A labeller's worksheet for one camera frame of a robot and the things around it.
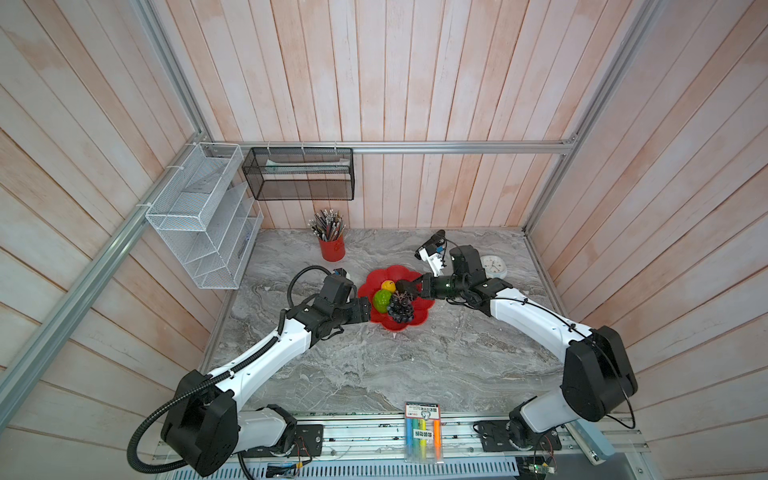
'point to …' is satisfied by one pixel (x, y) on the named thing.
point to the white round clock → (494, 266)
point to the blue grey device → (593, 440)
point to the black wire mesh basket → (301, 173)
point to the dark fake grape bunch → (401, 307)
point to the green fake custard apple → (382, 299)
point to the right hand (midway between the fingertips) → (404, 288)
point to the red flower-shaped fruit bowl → (373, 284)
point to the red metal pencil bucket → (333, 250)
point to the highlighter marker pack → (423, 434)
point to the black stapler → (432, 244)
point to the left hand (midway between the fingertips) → (359, 312)
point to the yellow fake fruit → (389, 285)
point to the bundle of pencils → (327, 224)
